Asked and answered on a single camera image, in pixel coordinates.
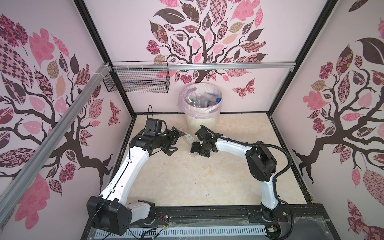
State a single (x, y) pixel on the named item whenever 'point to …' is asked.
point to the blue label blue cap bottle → (194, 154)
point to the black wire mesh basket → (140, 77)
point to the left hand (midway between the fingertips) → (183, 142)
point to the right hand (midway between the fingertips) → (194, 150)
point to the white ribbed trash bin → (193, 124)
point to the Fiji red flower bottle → (214, 97)
